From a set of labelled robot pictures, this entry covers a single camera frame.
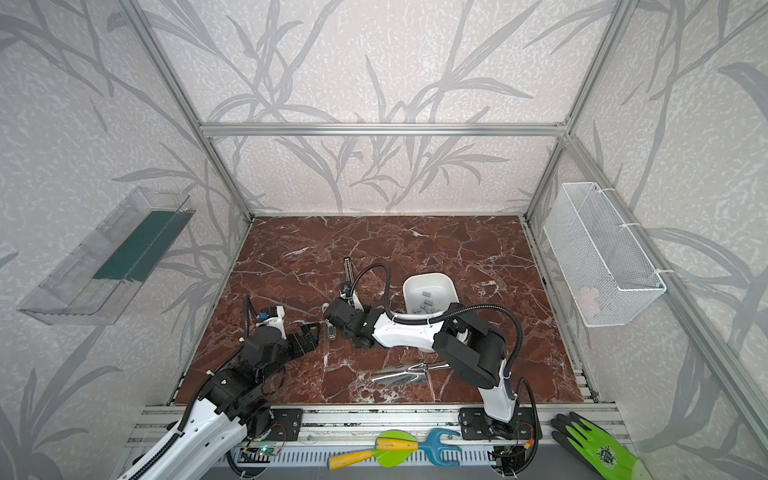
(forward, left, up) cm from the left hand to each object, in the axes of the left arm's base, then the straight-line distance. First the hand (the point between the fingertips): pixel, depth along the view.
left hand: (315, 322), depth 82 cm
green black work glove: (-28, -71, -5) cm, 76 cm away
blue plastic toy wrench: (-28, -32, -5) cm, 42 cm away
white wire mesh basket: (+1, -67, +26) cm, 72 cm away
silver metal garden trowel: (-11, -27, -8) cm, 30 cm away
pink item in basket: (+1, -70, +12) cm, 71 cm away
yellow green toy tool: (-28, -22, -6) cm, 37 cm away
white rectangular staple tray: (+14, -33, -8) cm, 37 cm away
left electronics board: (-29, +9, -10) cm, 32 cm away
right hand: (+7, -9, -4) cm, 12 cm away
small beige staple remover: (+1, -3, -8) cm, 9 cm away
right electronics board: (-30, -52, -12) cm, 61 cm away
